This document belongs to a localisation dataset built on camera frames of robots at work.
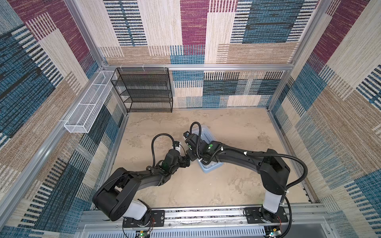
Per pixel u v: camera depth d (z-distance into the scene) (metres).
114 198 0.44
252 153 0.52
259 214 0.74
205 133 0.96
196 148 0.64
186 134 0.76
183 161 0.73
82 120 0.70
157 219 0.73
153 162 0.73
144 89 1.09
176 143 0.80
